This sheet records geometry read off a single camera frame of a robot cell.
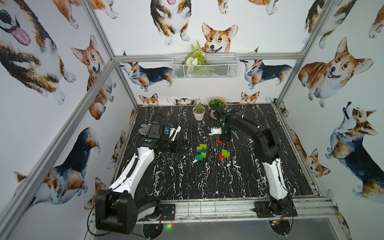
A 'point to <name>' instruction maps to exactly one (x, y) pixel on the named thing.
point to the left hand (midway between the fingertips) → (185, 143)
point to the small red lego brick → (219, 141)
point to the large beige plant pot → (216, 102)
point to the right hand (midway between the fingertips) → (223, 133)
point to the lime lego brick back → (198, 148)
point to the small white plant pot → (199, 111)
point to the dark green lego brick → (199, 157)
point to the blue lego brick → (201, 151)
